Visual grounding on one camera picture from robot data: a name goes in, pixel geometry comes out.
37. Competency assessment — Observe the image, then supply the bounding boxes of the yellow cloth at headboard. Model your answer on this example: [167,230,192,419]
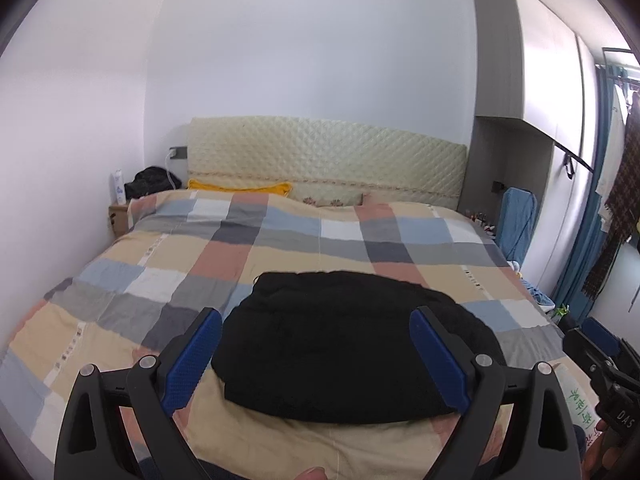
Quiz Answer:
[188,179,293,197]

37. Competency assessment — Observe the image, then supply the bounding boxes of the blue curtain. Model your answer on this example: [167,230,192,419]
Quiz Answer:
[552,65,616,323]

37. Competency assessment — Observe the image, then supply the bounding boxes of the floral pillow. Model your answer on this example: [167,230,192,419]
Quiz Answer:
[288,184,362,207]

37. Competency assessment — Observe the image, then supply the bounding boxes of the blue cloth heap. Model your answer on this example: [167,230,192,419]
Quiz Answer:
[521,278,555,312]

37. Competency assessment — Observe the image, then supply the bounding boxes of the black puffer jacket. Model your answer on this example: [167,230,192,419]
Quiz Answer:
[212,271,506,425]

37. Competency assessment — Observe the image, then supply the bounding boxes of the person right hand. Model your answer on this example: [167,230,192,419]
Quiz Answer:
[582,419,623,479]

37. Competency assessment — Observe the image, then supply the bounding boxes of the person left hand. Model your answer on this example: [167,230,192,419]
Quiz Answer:
[294,466,328,480]

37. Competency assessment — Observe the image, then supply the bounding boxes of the grey wall socket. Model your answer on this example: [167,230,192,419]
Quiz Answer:
[168,146,188,159]

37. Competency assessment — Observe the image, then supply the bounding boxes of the wooden nightstand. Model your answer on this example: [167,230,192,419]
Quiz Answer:
[108,203,131,238]

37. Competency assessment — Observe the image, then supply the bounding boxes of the plaid patchwork bed quilt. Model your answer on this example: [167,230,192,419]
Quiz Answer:
[1,191,570,479]

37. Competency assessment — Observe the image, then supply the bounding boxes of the white pillow green print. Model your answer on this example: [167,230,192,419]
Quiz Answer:
[552,359,601,448]

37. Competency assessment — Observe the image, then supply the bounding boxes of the black clothes pile on nightstand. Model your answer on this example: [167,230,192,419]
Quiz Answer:
[125,166,182,200]

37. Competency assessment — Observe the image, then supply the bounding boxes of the grey white wardrobe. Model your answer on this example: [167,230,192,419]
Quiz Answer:
[459,0,598,295]

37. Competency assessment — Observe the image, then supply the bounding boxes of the white lotion bottle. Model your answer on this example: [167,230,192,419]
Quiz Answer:
[113,169,127,206]

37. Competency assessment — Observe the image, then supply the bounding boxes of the cream quilted headboard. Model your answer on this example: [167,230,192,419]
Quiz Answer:
[186,116,466,209]

